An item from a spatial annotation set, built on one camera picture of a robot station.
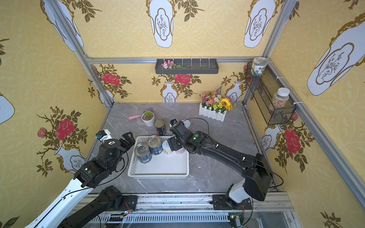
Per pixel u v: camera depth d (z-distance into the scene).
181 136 0.58
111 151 0.52
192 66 0.92
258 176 0.41
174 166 0.84
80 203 0.47
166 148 0.89
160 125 0.95
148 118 1.01
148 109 1.17
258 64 0.85
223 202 0.74
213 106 0.99
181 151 0.71
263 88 0.98
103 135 0.60
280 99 0.65
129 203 0.73
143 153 0.82
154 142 0.86
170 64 0.88
